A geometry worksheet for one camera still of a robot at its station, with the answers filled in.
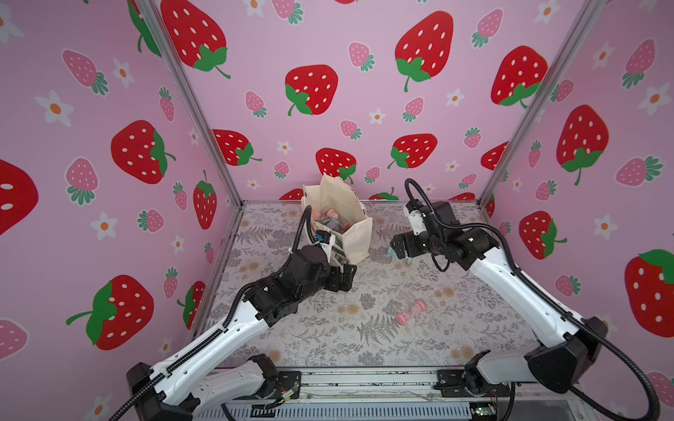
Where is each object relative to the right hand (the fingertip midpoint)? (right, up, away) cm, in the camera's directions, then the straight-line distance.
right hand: (401, 242), depth 76 cm
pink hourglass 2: (-25, +9, +31) cm, 40 cm away
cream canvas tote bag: (-20, +12, +31) cm, 39 cm away
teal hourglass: (-4, -3, -4) cm, 6 cm away
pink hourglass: (+8, -23, +10) cm, 26 cm away
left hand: (-16, -6, -5) cm, 18 cm away
